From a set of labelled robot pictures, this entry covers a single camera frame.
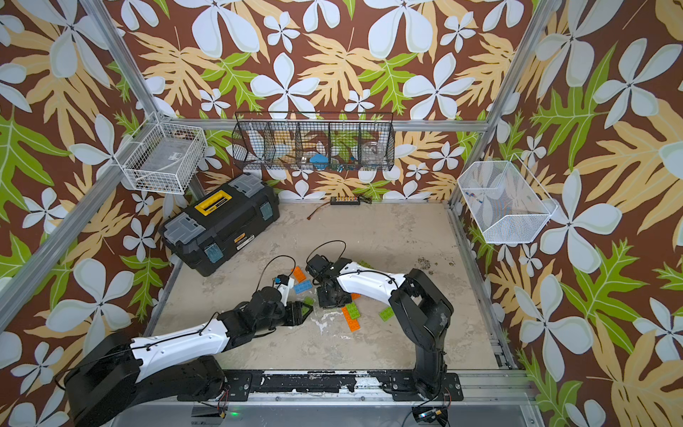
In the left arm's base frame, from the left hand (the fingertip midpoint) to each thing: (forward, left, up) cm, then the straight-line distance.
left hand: (310, 306), depth 83 cm
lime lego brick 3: (+5, +2, -7) cm, 9 cm away
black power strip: (+52, -11, -5) cm, 53 cm away
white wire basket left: (+39, +49, +27) cm, 68 cm away
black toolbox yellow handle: (+24, +34, +10) cm, 43 cm away
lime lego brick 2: (0, -25, -7) cm, 26 cm away
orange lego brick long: (-3, -14, -7) cm, 16 cm away
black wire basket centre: (+53, -7, +25) cm, 59 cm away
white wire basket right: (+26, -63, +19) cm, 71 cm away
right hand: (+3, -5, -5) cm, 8 cm away
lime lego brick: (0, -14, -5) cm, 15 cm away
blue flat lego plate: (+9, +4, -6) cm, 12 cm away
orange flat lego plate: (+14, +6, -6) cm, 16 cm away
